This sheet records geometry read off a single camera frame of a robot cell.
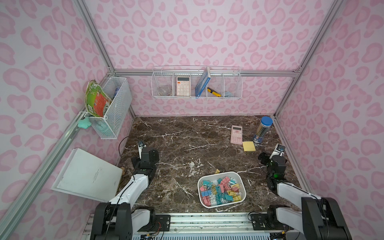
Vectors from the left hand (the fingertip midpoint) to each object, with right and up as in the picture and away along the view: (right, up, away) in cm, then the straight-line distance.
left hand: (143, 151), depth 87 cm
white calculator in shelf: (+23, +40, +8) cm, 47 cm away
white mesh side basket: (-11, +15, -14) cm, 23 cm away
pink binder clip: (+36, -24, -9) cm, 44 cm away
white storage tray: (+44, -19, -7) cm, 49 cm away
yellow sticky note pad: (+66, +2, +14) cm, 68 cm away
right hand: (+74, +1, 0) cm, 74 cm away
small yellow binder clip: (+44, -12, +3) cm, 45 cm away
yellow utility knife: (+42, +37, +11) cm, 57 cm away
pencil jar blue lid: (+74, +17, +5) cm, 76 cm away
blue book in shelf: (+35, +40, +1) cm, 53 cm away
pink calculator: (+60, +9, +20) cm, 63 cm away
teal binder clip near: (+38, -18, -2) cm, 42 cm away
